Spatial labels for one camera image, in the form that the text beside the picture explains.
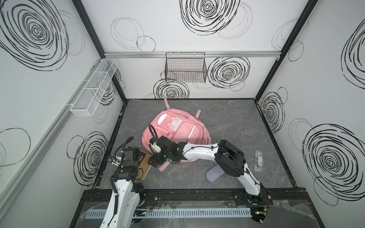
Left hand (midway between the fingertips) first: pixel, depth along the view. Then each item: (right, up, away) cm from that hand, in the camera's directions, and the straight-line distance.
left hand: (132, 158), depth 82 cm
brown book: (+7, -6, +1) cm, 9 cm away
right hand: (+11, 0, 0) cm, 11 cm away
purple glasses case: (+47, -8, -3) cm, 48 cm away
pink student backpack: (+29, +18, +14) cm, 37 cm away
